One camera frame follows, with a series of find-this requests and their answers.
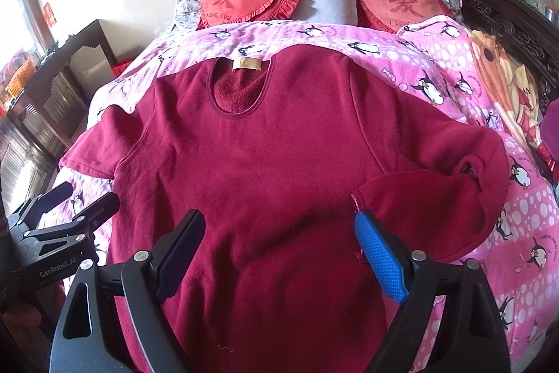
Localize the orange cartoon blanket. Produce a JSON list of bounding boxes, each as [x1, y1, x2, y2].
[[469, 30, 558, 183]]

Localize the orange plastic basket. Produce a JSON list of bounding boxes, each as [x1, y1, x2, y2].
[[6, 57, 37, 99]]

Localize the right red heart cushion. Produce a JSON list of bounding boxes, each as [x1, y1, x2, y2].
[[356, 0, 453, 33]]

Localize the red box under desk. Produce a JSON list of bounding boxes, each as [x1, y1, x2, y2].
[[111, 59, 133, 78]]

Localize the pink penguin blanket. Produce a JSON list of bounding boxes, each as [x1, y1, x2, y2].
[[41, 16, 558, 360]]

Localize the left hand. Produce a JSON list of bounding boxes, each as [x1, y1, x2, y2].
[[1, 283, 65, 342]]

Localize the dark carved headboard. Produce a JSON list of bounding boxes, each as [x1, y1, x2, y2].
[[462, 0, 559, 112]]

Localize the dark red fleece sweater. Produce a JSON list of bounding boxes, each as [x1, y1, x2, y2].
[[61, 44, 509, 372]]

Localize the dark wooden desk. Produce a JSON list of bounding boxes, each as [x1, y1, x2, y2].
[[7, 20, 117, 151]]

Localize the red wall sticker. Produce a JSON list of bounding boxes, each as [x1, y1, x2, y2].
[[43, 2, 57, 27]]

